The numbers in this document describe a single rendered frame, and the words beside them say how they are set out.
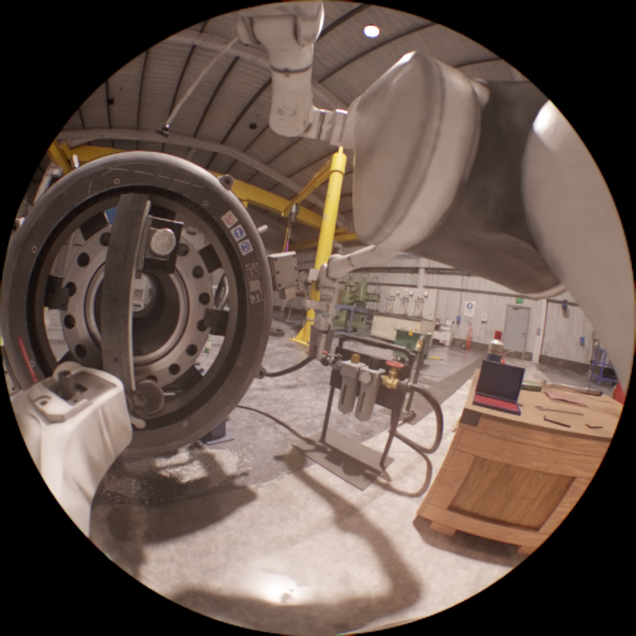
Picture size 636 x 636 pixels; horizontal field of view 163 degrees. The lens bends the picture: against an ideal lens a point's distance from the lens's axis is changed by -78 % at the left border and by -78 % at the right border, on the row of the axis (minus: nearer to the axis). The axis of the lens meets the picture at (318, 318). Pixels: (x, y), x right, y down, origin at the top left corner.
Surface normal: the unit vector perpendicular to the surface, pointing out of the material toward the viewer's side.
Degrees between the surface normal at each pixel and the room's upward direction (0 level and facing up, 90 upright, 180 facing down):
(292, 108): 163
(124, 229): 90
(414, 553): 0
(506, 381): 84
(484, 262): 170
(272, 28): 175
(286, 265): 90
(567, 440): 90
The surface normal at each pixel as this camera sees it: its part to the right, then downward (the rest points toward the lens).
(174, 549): 0.15, -0.99
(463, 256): -0.14, 0.98
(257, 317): 0.73, 0.15
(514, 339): -0.74, -0.09
